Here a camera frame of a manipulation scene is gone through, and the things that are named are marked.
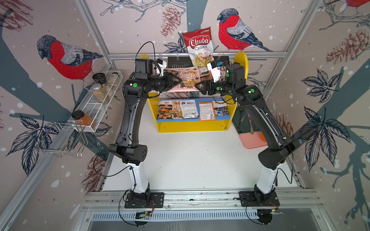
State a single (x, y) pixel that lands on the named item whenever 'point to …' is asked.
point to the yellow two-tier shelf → (176, 125)
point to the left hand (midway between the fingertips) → (182, 78)
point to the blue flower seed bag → (221, 112)
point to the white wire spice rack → (94, 109)
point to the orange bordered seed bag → (206, 110)
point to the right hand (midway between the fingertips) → (198, 83)
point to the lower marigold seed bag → (165, 111)
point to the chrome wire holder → (65, 139)
